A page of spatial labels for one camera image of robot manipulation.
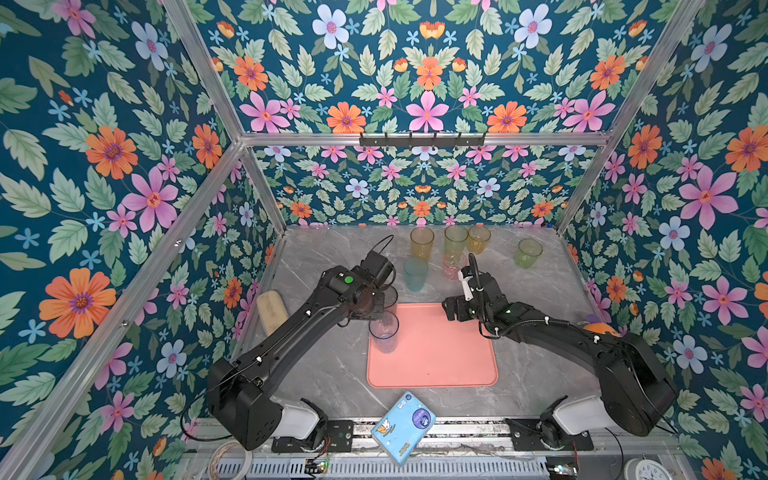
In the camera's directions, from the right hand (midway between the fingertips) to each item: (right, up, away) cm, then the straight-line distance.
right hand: (454, 299), depth 88 cm
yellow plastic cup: (-10, +18, +11) cm, 23 cm away
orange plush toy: (+41, -8, -5) cm, 42 cm away
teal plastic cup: (-12, +8, +5) cm, 15 cm away
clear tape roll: (-53, -34, -19) cm, 65 cm away
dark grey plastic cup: (-19, +1, -4) cm, 20 cm away
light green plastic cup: (+29, +14, +15) cm, 35 cm away
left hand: (-22, 0, -13) cm, 25 cm away
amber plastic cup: (+12, +19, +23) cm, 32 cm away
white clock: (+40, -35, -22) cm, 57 cm away
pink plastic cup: (+1, +10, +11) cm, 15 cm away
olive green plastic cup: (+2, +19, +10) cm, 22 cm away
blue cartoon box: (-15, -28, -18) cm, 37 cm away
